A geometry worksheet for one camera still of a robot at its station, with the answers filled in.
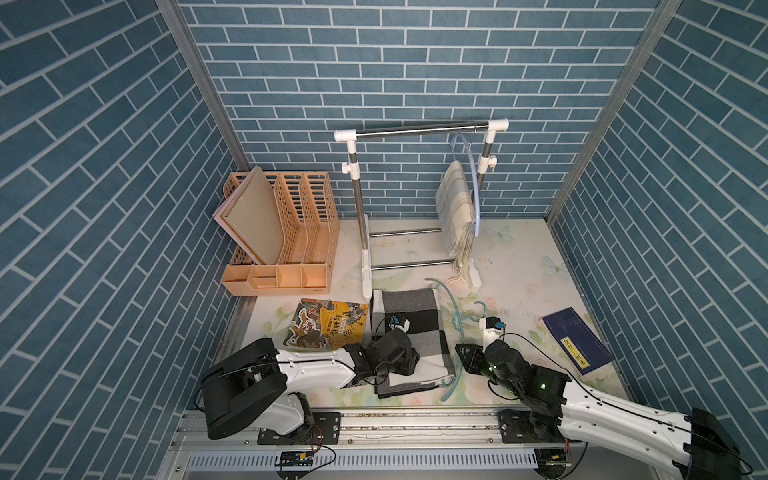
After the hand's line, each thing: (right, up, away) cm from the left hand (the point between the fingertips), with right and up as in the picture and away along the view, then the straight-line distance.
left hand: (420, 363), depth 82 cm
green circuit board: (-31, -19, -11) cm, 38 cm away
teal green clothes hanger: (+11, +11, +4) cm, 16 cm away
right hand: (+10, +4, -2) cm, 11 cm away
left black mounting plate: (-24, -13, -9) cm, 29 cm away
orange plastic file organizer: (-38, +31, +26) cm, 56 cm away
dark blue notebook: (+48, +4, +7) cm, 49 cm away
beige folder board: (-54, +43, +14) cm, 70 cm away
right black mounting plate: (+24, -12, -9) cm, 28 cm away
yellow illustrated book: (-29, +8, +9) cm, 32 cm away
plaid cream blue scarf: (+10, +40, +2) cm, 42 cm away
